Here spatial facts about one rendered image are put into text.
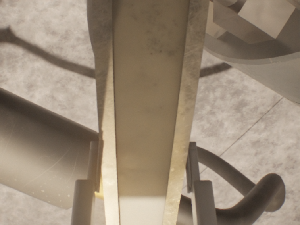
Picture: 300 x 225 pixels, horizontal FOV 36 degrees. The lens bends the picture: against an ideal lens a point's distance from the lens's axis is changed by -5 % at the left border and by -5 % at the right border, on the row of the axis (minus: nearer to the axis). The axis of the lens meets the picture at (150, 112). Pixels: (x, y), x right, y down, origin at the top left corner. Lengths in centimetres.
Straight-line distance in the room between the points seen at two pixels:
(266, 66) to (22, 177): 21
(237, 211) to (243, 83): 85
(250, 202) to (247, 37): 22
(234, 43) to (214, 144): 105
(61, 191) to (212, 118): 102
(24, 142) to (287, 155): 123
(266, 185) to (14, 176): 33
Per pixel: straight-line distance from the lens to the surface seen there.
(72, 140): 39
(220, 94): 133
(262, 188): 58
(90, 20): 48
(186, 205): 45
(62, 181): 39
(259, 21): 35
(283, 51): 34
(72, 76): 128
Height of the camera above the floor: 107
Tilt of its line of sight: 53 degrees down
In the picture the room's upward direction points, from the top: 175 degrees clockwise
